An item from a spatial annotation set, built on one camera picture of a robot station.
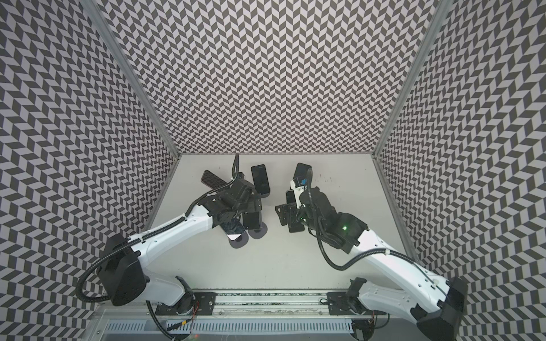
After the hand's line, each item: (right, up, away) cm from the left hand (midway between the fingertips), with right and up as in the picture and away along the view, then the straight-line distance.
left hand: (250, 201), depth 83 cm
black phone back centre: (+3, +9, +13) cm, 15 cm away
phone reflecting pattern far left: (-21, +8, +16) cm, 27 cm away
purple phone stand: (-8, -11, +5) cm, 15 cm away
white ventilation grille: (-3, -40, -14) cm, 42 cm away
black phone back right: (+21, +11, +10) cm, 26 cm away
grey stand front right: (+3, -14, +6) cm, 16 cm away
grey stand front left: (-4, -17, +3) cm, 18 cm away
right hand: (+15, -1, -12) cm, 19 cm away
